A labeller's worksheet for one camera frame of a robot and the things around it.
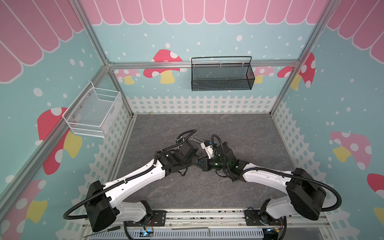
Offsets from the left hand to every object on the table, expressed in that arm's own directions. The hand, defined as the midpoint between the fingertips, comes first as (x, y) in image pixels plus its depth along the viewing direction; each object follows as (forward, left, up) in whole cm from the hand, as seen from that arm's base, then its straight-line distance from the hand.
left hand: (195, 160), depth 77 cm
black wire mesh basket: (+53, -9, +18) cm, 57 cm away
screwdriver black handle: (-30, +40, -15) cm, 52 cm away
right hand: (-1, +1, 0) cm, 2 cm away
